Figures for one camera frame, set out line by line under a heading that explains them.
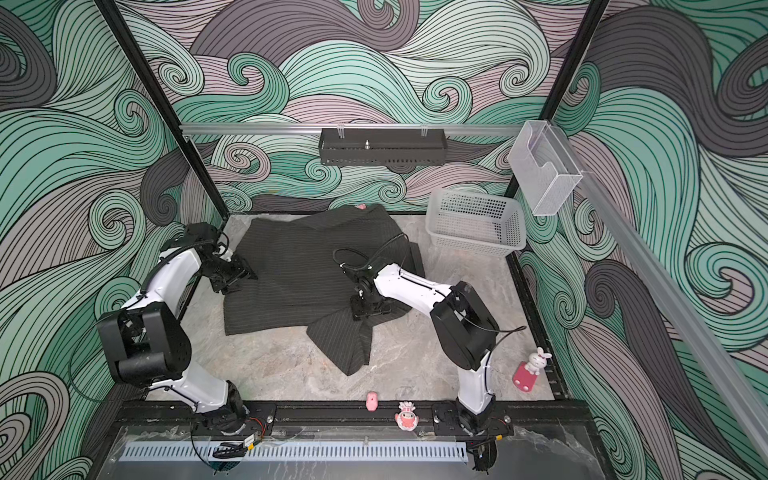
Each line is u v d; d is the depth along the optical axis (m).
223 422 0.67
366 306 0.77
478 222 1.18
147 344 0.44
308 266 1.02
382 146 0.94
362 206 1.19
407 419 0.71
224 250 0.78
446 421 0.73
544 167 0.78
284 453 0.70
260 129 1.88
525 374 0.80
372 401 0.74
